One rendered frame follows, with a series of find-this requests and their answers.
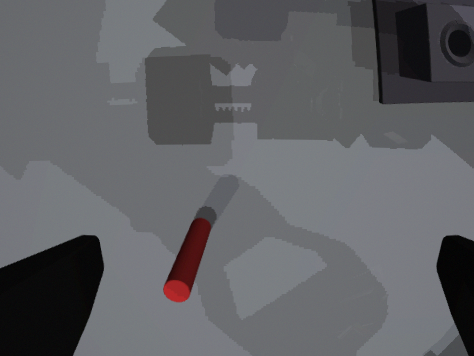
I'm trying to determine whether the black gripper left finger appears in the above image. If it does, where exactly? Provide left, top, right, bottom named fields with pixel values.
left=0, top=234, right=104, bottom=356

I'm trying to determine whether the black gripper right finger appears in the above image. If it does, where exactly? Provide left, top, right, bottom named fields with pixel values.
left=437, top=235, right=474, bottom=356

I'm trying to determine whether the red peg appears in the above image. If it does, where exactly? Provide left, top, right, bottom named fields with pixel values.
left=164, top=218, right=210, bottom=303

